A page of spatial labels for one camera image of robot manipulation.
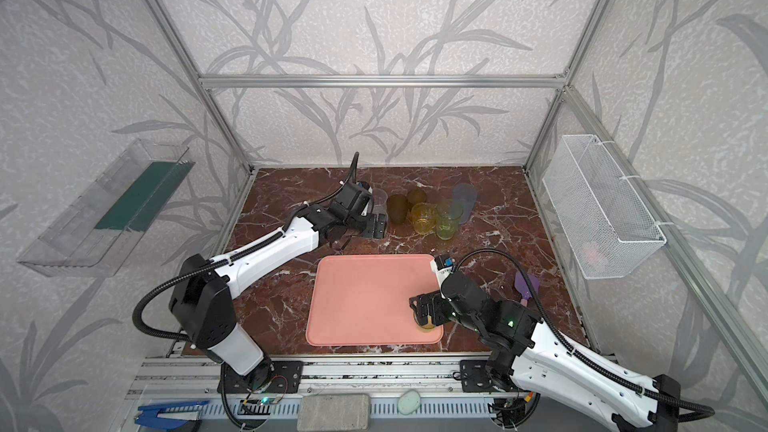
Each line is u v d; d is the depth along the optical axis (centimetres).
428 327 79
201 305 44
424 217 103
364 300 85
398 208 100
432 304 63
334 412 67
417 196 105
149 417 67
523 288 86
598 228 62
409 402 69
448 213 105
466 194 105
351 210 65
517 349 49
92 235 64
